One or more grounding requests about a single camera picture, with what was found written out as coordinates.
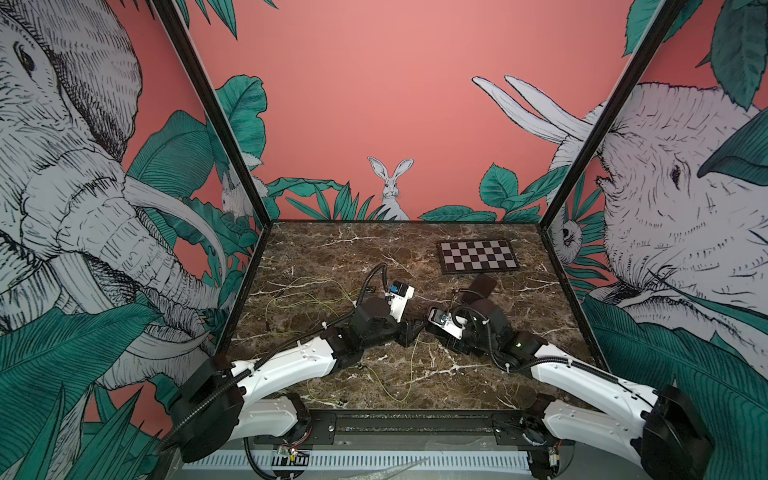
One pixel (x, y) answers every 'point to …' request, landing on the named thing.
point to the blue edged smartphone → (481, 288)
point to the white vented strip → (360, 460)
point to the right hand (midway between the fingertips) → (441, 317)
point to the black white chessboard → (467, 256)
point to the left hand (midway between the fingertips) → (426, 317)
